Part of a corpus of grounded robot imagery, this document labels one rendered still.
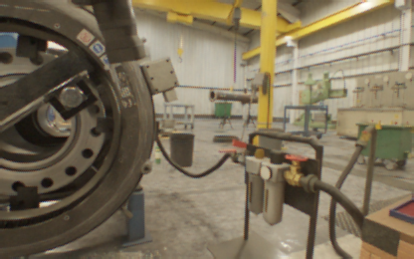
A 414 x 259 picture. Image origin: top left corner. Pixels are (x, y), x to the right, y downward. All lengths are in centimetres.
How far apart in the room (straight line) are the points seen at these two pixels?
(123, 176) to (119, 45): 39
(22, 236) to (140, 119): 45
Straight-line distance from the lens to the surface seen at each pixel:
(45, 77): 67
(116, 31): 48
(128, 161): 69
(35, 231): 77
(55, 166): 83
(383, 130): 330
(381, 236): 49
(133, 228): 117
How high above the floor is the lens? 65
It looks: 5 degrees down
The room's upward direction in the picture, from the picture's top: 2 degrees clockwise
